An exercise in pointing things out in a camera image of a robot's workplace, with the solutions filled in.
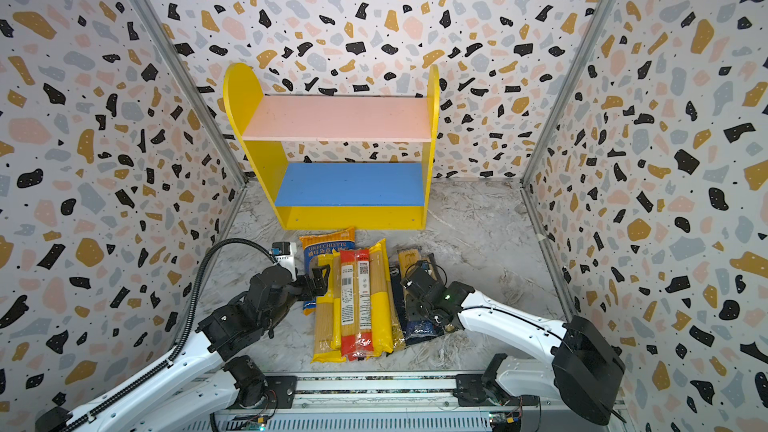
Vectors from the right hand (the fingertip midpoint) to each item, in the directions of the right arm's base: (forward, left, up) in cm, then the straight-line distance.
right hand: (408, 302), depth 82 cm
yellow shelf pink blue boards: (+58, +28, -1) cm, 64 cm away
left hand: (+4, +23, +13) cm, 27 cm away
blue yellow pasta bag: (+1, +2, -2) cm, 3 cm away
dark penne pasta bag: (-8, -3, +1) cm, 9 cm away
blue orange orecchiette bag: (+19, +27, -1) cm, 33 cm away
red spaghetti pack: (-7, +13, +1) cm, 15 cm away
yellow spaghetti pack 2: (-7, +7, +1) cm, 10 cm away
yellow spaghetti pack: (-6, +21, -3) cm, 23 cm away
